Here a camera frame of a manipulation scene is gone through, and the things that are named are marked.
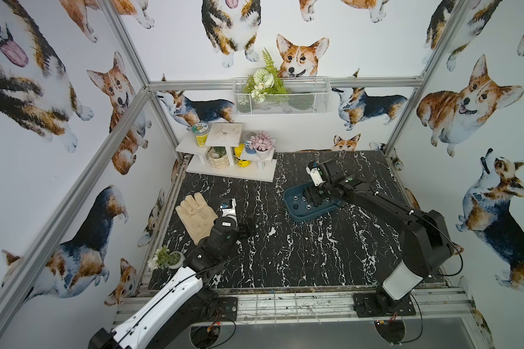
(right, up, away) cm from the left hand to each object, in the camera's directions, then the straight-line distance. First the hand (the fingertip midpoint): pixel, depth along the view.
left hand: (243, 210), depth 80 cm
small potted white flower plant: (-28, -16, -3) cm, 32 cm away
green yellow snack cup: (-22, +33, +19) cm, 44 cm away
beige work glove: (-23, -6, +17) cm, 29 cm away
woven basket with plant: (-17, +22, +31) cm, 42 cm away
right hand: (+29, +9, +9) cm, 32 cm away
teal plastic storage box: (+23, -3, +21) cm, 31 cm away
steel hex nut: (+27, -2, +19) cm, 33 cm away
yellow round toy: (-6, +24, +25) cm, 35 cm away
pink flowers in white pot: (+6, +26, +11) cm, 28 cm away
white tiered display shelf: (-9, +30, +19) cm, 37 cm away
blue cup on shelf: (-1, +28, +15) cm, 32 cm away
